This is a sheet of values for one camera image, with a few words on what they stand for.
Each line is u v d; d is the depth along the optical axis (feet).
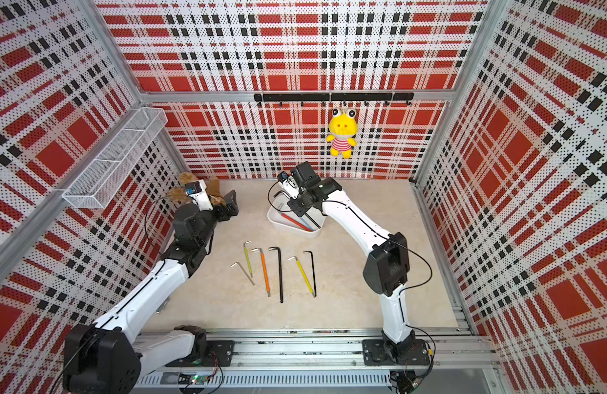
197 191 2.14
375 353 2.40
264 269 3.04
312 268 3.05
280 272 2.98
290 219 3.51
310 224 3.45
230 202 2.40
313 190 1.98
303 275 2.98
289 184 2.41
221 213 2.31
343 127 3.00
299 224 3.43
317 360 2.40
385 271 1.67
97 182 2.31
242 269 3.02
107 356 1.31
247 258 3.14
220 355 2.42
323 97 2.90
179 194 3.47
